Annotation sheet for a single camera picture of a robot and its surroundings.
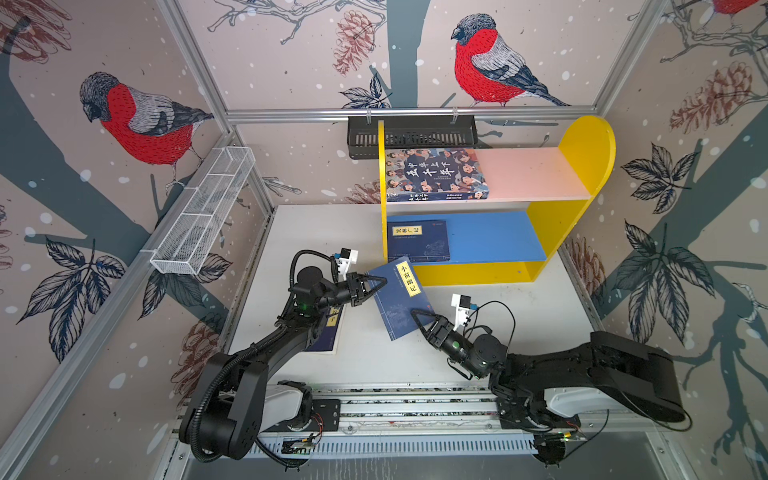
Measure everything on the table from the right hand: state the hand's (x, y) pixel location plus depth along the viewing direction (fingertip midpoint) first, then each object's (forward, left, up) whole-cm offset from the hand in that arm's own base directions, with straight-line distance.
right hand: (409, 321), depth 71 cm
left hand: (+6, +6, +5) cm, 10 cm away
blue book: (+27, -3, -2) cm, 27 cm away
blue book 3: (0, +24, -15) cm, 28 cm away
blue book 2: (+6, +3, +1) cm, 7 cm away
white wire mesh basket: (+16, +55, +15) cm, 59 cm away
